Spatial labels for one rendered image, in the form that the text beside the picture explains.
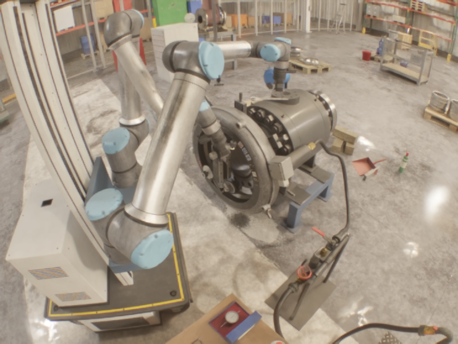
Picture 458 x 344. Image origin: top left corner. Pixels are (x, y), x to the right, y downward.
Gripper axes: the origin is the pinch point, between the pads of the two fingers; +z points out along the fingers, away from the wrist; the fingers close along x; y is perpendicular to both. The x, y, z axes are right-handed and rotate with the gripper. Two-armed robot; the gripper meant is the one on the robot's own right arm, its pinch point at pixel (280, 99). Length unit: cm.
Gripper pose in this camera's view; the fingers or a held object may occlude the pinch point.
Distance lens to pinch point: 154.2
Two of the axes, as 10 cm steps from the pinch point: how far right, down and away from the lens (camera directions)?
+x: 0.8, 6.7, -7.4
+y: -10.0, 0.5, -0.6
